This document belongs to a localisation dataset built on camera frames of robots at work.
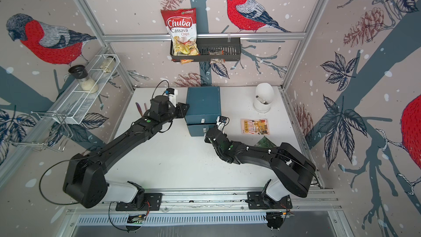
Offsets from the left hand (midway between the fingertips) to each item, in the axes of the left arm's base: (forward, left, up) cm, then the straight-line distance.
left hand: (191, 105), depth 83 cm
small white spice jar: (+18, +45, +12) cm, 50 cm away
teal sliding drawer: (-9, -4, -11) cm, 14 cm away
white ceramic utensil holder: (+18, -44, -9) cm, 49 cm away
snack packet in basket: (+24, -12, +10) cm, 29 cm away
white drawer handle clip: (-7, -6, -4) cm, 10 cm away
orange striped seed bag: (0, -37, -22) cm, 43 cm away
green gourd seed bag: (-10, -41, -22) cm, 48 cm away
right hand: (-8, -8, -11) cm, 16 cm away
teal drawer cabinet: (+1, -7, -1) cm, 7 cm away
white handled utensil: (+12, -40, -10) cm, 43 cm away
